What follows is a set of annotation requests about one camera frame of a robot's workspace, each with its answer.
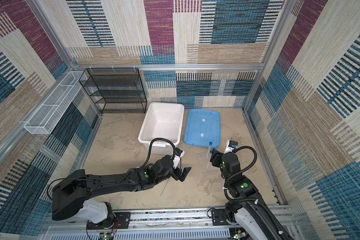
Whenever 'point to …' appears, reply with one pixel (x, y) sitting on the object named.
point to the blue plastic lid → (202, 127)
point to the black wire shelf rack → (115, 90)
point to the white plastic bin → (162, 120)
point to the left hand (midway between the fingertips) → (185, 162)
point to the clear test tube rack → (208, 170)
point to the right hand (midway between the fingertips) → (218, 153)
